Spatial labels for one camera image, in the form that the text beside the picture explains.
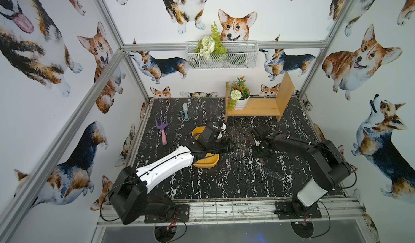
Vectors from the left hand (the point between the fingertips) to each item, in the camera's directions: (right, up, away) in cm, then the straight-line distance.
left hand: (234, 141), depth 78 cm
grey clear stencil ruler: (+21, -19, +8) cm, 29 cm away
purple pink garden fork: (-45, +5, +28) cm, 53 cm away
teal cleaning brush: (-31, +16, +39) cm, 52 cm away
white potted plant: (+6, +19, +19) cm, 27 cm away
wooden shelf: (+23, +18, +28) cm, 40 cm away
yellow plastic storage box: (-11, -12, +11) cm, 20 cm away
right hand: (+17, -8, +14) cm, 23 cm away
